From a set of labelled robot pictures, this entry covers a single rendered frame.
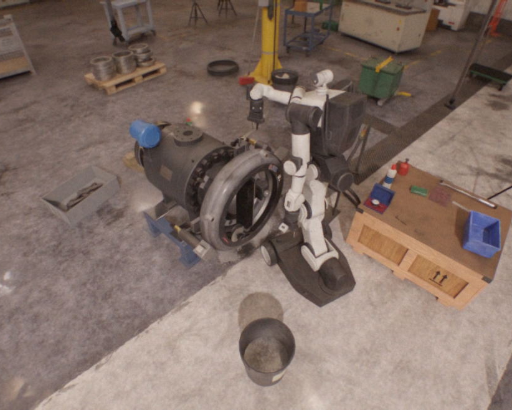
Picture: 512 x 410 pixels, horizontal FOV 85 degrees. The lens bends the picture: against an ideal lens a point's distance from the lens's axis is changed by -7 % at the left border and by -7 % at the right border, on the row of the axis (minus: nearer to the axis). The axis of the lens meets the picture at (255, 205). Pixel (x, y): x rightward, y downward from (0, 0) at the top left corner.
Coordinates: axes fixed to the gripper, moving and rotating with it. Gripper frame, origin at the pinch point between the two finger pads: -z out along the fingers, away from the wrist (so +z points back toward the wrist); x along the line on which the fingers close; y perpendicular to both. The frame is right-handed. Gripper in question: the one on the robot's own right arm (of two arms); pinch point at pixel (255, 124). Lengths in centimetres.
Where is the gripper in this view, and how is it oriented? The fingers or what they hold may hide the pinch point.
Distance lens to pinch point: 205.9
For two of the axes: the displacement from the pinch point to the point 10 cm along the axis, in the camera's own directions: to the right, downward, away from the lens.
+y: -4.7, 5.6, -6.8
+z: 0.5, -7.5, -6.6
